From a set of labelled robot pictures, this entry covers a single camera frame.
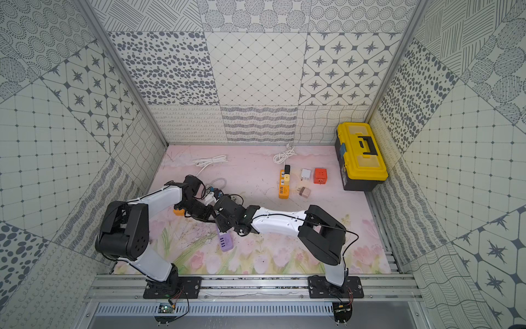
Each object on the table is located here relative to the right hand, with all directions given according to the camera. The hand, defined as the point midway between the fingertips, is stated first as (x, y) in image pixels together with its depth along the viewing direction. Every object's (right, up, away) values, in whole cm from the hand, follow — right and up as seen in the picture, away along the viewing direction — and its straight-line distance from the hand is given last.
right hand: (224, 217), depth 84 cm
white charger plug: (+39, +17, +23) cm, 48 cm away
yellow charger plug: (+28, +15, +14) cm, 35 cm away
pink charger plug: (+37, +9, +14) cm, 40 cm away
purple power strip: (+1, -9, -1) cm, 9 cm away
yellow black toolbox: (+62, +24, +8) cm, 67 cm away
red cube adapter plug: (+45, +16, +17) cm, 51 cm away
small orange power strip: (+26, +10, +14) cm, 31 cm away
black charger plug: (+28, +19, +16) cm, 38 cm away
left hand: (-5, -1, +4) cm, 6 cm away
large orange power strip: (-22, 0, +7) cm, 23 cm away
